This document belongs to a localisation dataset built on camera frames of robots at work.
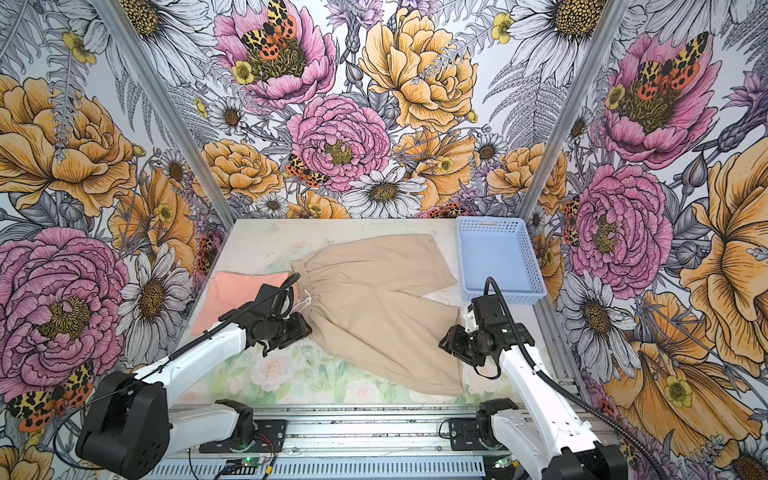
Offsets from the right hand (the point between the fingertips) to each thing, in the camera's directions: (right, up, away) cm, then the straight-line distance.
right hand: (446, 357), depth 79 cm
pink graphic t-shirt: (-70, +14, +21) cm, 74 cm away
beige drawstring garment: (-21, +9, +16) cm, 27 cm away
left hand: (-39, +2, +7) cm, 40 cm away
